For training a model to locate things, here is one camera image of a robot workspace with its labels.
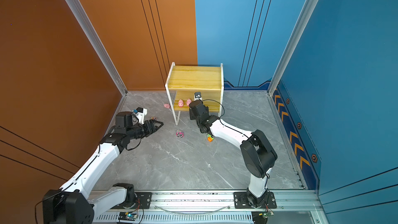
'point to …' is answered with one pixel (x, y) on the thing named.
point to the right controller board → (261, 217)
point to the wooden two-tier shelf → (186, 84)
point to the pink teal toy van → (180, 134)
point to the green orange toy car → (210, 138)
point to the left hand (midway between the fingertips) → (161, 124)
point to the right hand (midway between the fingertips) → (194, 106)
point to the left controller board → (127, 216)
